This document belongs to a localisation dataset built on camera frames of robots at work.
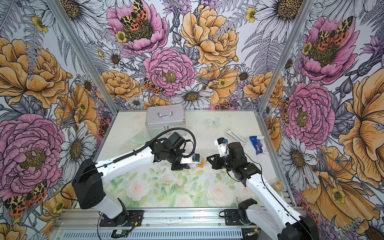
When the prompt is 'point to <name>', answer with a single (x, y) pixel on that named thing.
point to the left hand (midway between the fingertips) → (185, 165)
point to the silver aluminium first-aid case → (159, 118)
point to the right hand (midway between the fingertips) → (207, 162)
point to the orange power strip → (203, 163)
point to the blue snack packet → (257, 144)
